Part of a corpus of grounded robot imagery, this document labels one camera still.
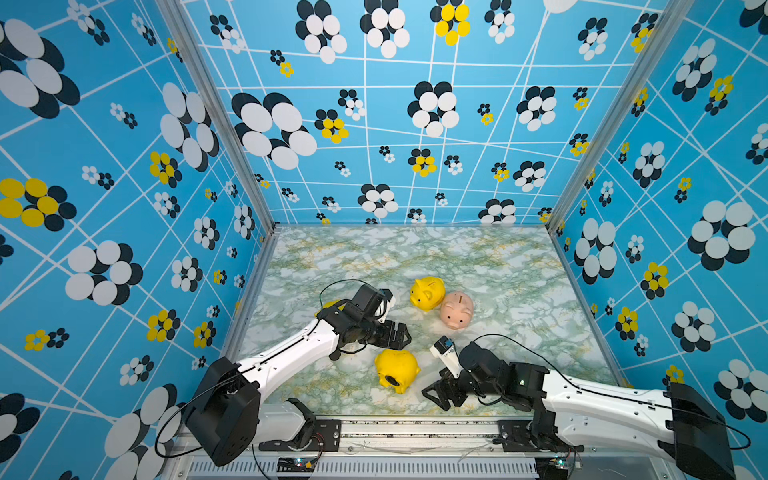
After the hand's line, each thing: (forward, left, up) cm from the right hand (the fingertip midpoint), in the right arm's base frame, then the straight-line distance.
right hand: (435, 383), depth 75 cm
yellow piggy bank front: (+8, +24, +26) cm, 36 cm away
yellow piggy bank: (+3, +10, +2) cm, 10 cm away
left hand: (+11, +8, +3) cm, 14 cm away
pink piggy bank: (+20, -7, +2) cm, 21 cm away
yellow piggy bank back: (+25, +1, +4) cm, 25 cm away
